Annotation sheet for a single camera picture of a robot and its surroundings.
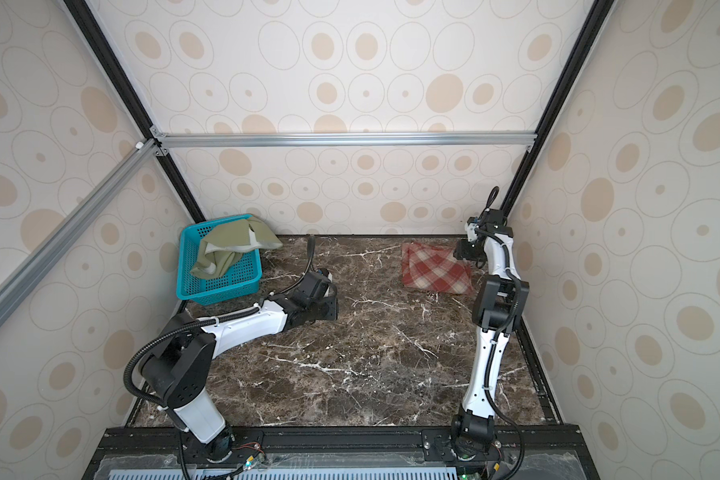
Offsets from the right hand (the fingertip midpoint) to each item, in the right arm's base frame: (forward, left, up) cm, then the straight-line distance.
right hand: (467, 249), depth 106 cm
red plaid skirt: (-5, +13, -4) cm, 14 cm away
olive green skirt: (-5, +87, +2) cm, 87 cm away
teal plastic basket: (-9, +80, -5) cm, 81 cm away
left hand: (-23, +42, +3) cm, 48 cm away
